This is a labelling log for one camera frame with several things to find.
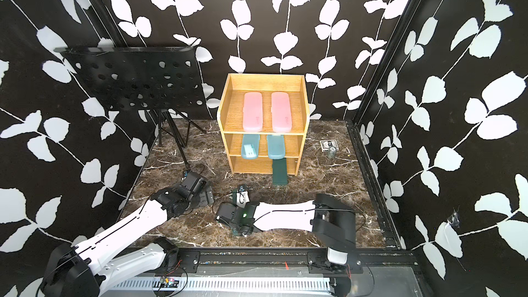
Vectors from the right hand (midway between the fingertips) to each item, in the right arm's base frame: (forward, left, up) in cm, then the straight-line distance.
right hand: (237, 212), depth 81 cm
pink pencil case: (+32, -17, +27) cm, 45 cm away
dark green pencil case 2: (-12, -3, +20) cm, 24 cm away
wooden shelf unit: (+27, -10, +28) cm, 40 cm away
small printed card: (+38, -42, -4) cm, 57 cm away
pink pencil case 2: (+29, -6, +28) cm, 41 cm away
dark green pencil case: (+21, -17, -2) cm, 27 cm away
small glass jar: (+32, -44, -3) cm, 55 cm away
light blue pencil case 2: (+24, -4, +13) cm, 27 cm away
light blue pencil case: (+24, -15, +13) cm, 31 cm away
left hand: (+7, +14, +2) cm, 16 cm away
